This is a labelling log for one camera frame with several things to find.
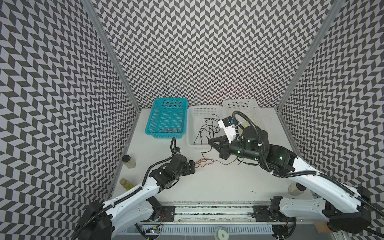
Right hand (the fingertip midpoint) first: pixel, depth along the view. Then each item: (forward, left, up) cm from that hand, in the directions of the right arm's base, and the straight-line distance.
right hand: (209, 140), depth 59 cm
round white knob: (-29, -4, -24) cm, 38 cm away
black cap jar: (+4, +44, -27) cm, 52 cm away
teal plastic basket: (+41, +28, -34) cm, 60 cm away
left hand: (+2, +10, -28) cm, 30 cm away
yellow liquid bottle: (-10, +39, -21) cm, 46 cm away
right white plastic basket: (+48, -34, -30) cm, 66 cm away
